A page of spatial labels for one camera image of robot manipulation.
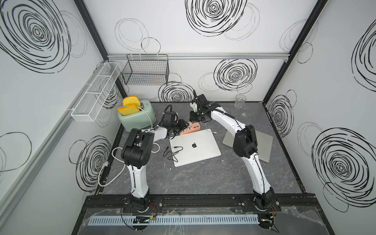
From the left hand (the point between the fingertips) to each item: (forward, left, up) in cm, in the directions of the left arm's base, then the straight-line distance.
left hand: (187, 125), depth 99 cm
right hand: (+2, -2, +5) cm, 6 cm away
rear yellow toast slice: (+7, +36, +15) cm, 39 cm away
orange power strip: (+1, -4, -3) cm, 5 cm away
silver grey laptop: (-8, -54, -7) cm, 55 cm away
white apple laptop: (-14, -5, -5) cm, 16 cm away
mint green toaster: (0, +27, +6) cm, 28 cm away
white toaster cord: (0, +24, 0) cm, 24 cm away
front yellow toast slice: (+1, +36, +14) cm, 39 cm away
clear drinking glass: (+26, -41, -1) cm, 49 cm away
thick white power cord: (-25, +49, -9) cm, 56 cm away
